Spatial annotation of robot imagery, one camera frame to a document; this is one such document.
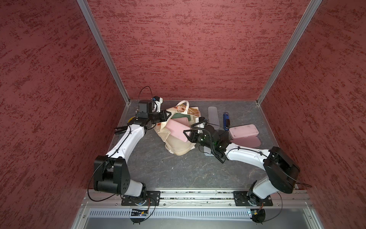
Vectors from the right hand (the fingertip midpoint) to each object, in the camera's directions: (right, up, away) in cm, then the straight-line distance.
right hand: (184, 134), depth 81 cm
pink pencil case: (-5, +3, +3) cm, 6 cm away
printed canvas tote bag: (-7, -8, +7) cm, 13 cm away
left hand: (-9, +11, +2) cm, 14 cm away
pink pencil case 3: (+47, -7, +15) cm, 50 cm away
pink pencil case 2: (+43, 0, +19) cm, 47 cm away
